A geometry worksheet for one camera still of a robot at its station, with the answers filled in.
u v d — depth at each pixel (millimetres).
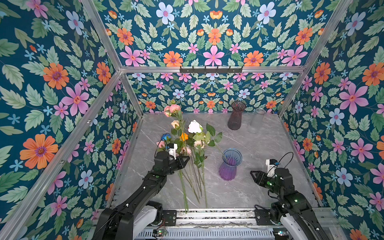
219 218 750
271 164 729
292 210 537
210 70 926
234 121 1065
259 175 717
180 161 732
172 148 765
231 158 729
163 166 638
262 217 733
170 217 738
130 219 437
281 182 597
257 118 1001
